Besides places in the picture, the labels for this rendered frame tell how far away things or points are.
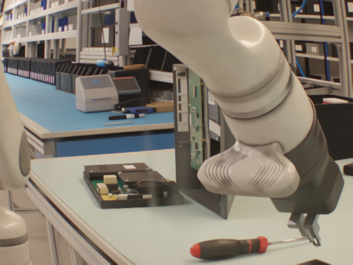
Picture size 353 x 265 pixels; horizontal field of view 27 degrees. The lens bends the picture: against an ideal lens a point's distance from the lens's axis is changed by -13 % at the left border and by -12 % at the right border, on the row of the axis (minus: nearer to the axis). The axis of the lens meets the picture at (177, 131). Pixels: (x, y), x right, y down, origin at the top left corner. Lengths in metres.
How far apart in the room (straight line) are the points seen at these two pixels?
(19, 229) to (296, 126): 0.41
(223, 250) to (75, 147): 1.88
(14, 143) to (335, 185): 0.37
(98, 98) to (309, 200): 2.60
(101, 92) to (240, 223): 2.24
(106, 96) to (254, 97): 2.70
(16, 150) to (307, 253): 0.38
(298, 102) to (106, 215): 0.59
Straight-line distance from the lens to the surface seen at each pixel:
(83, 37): 4.95
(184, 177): 1.37
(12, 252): 0.94
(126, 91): 3.37
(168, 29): 0.55
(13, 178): 0.91
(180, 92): 1.35
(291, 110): 0.65
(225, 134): 1.13
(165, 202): 1.26
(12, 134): 0.89
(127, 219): 1.17
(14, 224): 0.94
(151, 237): 1.07
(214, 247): 0.93
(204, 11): 0.54
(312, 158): 0.69
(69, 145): 2.78
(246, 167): 0.65
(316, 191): 0.73
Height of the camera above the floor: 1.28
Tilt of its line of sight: 8 degrees down
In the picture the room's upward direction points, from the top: 2 degrees counter-clockwise
